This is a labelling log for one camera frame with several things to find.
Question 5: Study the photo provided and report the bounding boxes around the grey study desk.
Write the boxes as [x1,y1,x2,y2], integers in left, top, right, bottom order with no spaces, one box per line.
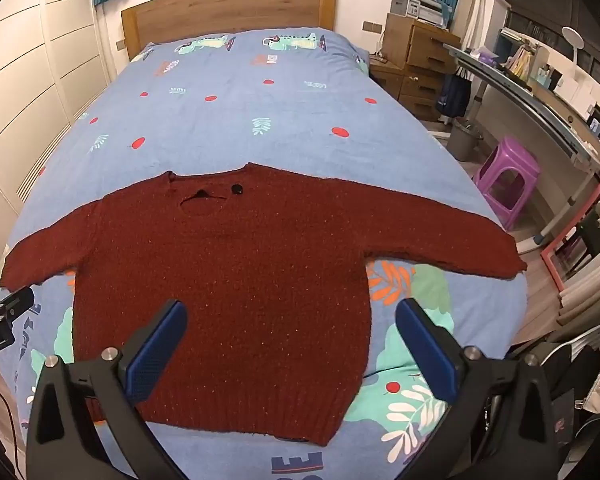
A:
[443,44,600,255]

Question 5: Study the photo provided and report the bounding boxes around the white wardrobe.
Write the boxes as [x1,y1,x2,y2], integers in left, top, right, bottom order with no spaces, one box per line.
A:
[0,0,110,260]

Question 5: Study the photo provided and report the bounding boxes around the purple plastic stool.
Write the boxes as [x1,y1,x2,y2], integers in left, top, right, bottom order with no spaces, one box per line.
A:
[472,136,541,230]

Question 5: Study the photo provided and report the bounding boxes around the dark red knit sweater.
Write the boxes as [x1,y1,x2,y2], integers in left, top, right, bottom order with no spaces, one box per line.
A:
[0,164,526,445]

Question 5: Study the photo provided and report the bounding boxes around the red framed mirror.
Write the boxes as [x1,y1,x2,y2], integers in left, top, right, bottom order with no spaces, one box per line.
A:
[540,148,600,293]

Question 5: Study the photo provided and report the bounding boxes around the wooden drawer dresser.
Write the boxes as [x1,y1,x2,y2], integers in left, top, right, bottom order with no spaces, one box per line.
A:
[370,13,460,122]

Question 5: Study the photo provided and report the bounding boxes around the grey waste bin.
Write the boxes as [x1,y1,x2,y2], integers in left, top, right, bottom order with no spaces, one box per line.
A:
[446,117,483,162]

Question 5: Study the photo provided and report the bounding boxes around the wooden headboard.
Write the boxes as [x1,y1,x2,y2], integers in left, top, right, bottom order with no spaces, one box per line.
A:
[121,0,337,58]

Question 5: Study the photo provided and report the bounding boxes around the white printer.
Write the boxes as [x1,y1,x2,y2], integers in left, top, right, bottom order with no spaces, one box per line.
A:
[390,0,452,28]

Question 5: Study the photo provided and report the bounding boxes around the dark blue hanging bag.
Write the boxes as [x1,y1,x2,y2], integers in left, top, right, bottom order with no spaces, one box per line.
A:
[436,73,471,118]

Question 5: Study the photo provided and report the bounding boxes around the white desk lamp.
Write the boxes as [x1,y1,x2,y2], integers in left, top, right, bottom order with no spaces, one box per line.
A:
[562,26,584,66]

